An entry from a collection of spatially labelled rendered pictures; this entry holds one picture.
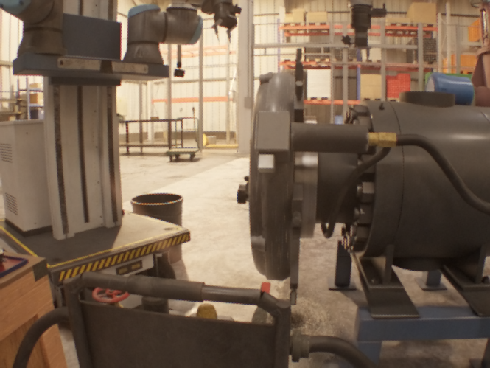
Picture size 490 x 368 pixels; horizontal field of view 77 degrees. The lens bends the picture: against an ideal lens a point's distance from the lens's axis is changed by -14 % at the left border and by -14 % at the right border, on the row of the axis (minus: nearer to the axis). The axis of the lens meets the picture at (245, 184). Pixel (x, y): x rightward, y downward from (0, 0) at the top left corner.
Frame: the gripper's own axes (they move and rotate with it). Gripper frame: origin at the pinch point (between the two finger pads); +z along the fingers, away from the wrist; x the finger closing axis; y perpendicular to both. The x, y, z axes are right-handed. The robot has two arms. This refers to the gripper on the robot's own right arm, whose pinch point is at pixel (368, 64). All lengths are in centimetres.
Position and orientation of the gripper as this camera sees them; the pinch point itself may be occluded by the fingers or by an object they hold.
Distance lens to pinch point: 133.2
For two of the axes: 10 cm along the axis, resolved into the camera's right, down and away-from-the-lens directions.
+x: -2.5, 2.5, -9.4
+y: -9.7, -0.5, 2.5
